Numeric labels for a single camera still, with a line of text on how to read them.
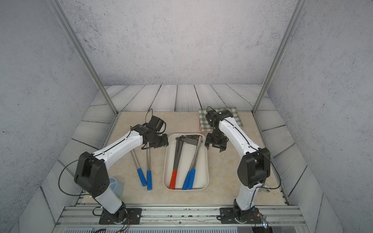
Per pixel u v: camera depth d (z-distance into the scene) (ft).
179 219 2.38
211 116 2.30
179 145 3.22
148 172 2.85
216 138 2.28
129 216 2.38
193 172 2.75
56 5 2.29
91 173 1.48
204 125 3.65
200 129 3.59
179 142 3.24
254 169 1.52
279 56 2.86
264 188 1.64
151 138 2.13
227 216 2.37
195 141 3.21
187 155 3.09
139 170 2.90
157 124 2.28
